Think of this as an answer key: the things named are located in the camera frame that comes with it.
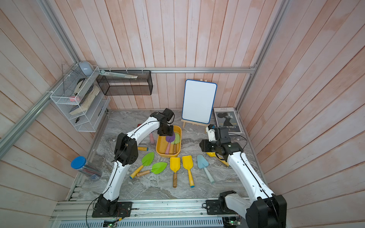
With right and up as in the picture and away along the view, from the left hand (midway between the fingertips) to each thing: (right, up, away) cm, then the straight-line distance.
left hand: (169, 135), depth 98 cm
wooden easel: (+26, +7, +3) cm, 27 cm away
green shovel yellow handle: (-14, -15, -7) cm, 22 cm away
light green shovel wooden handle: (+5, -6, 0) cm, 8 cm away
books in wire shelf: (-46, +27, -14) cm, 55 cm away
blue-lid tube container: (-43, -12, -28) cm, 52 cm away
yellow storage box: (0, -7, -2) cm, 8 cm away
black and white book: (+45, +14, +13) cm, 49 cm away
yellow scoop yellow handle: (+30, -13, -5) cm, 33 cm away
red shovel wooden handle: (-25, +8, +12) cm, 29 cm away
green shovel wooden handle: (-6, -20, -10) cm, 23 cm away
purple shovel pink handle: (0, -3, +3) cm, 4 cm away
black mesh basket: (-33, +39, +5) cm, 51 cm away
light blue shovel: (+22, -17, -8) cm, 29 cm away
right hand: (+21, -3, -16) cm, 27 cm away
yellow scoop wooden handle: (+4, -17, -9) cm, 19 cm away
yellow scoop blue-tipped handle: (+12, -18, -10) cm, 24 cm away
